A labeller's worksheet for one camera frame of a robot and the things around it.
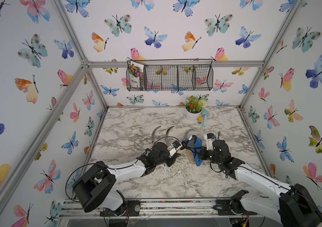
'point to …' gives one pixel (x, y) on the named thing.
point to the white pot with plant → (193, 107)
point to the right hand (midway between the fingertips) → (197, 147)
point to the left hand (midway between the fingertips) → (179, 151)
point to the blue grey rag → (197, 156)
